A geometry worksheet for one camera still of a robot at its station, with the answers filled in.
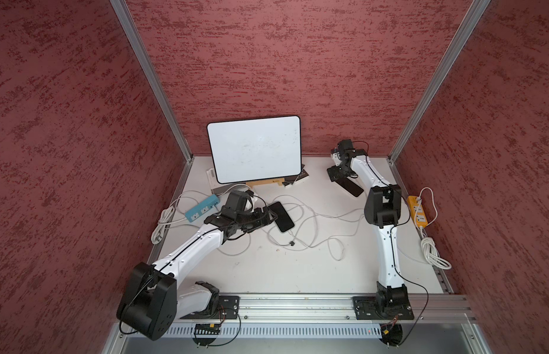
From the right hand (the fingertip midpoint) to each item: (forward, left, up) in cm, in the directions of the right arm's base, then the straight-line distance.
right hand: (341, 174), depth 107 cm
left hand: (-30, +35, +9) cm, 47 cm away
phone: (-23, +30, -4) cm, 38 cm away
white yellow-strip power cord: (-21, -35, -4) cm, 41 cm away
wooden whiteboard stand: (-5, +40, +2) cm, 40 cm away
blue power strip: (-20, +69, 0) cm, 72 cm away
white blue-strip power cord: (-19, +81, -2) cm, 83 cm away
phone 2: (-5, -4, -4) cm, 8 cm away
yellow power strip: (-21, -30, -1) cm, 37 cm away
